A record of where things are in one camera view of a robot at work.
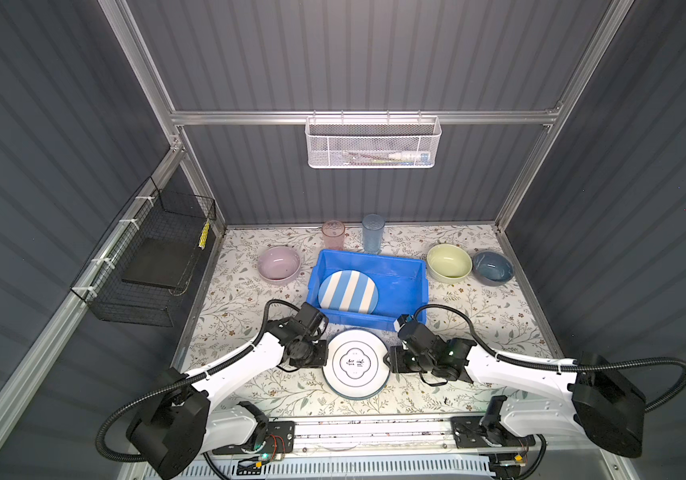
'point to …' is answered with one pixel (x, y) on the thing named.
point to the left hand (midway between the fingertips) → (326, 360)
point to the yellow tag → (204, 234)
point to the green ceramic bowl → (448, 263)
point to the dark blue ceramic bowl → (491, 268)
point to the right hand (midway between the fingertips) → (390, 362)
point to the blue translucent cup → (372, 229)
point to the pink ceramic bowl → (278, 264)
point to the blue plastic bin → (402, 283)
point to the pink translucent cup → (333, 235)
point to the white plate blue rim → (355, 366)
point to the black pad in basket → (160, 262)
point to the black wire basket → (154, 213)
